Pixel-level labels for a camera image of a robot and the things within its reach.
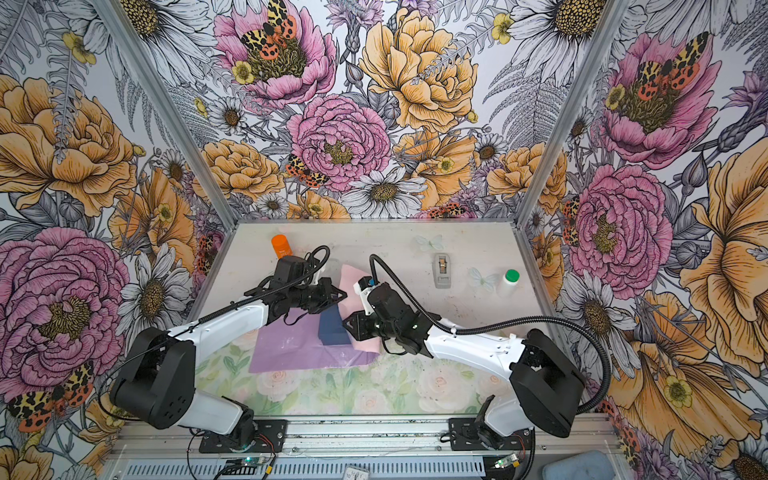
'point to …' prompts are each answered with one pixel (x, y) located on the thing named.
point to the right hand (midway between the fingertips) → (348, 333)
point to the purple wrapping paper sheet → (290, 340)
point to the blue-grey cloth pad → (584, 465)
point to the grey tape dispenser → (442, 271)
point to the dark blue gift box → (331, 330)
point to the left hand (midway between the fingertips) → (345, 302)
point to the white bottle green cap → (508, 283)
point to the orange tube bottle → (281, 246)
